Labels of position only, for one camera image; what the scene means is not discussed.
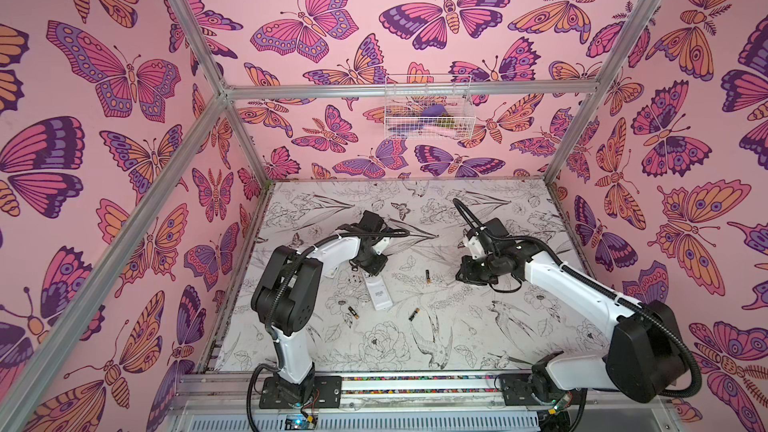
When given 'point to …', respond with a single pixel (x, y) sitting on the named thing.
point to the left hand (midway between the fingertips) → (379, 262)
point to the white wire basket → (429, 117)
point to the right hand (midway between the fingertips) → (458, 272)
